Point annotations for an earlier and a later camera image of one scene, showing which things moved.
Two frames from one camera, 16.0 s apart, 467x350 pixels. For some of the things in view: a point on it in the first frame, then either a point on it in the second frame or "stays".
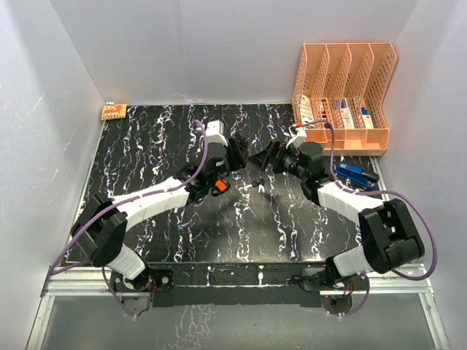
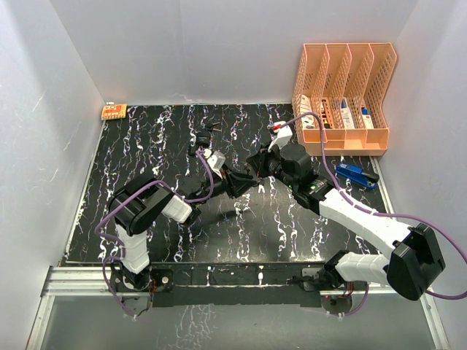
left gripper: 237,155 to 233,187
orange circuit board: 114,111 stays
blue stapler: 356,175 stays
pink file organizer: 345,84 stays
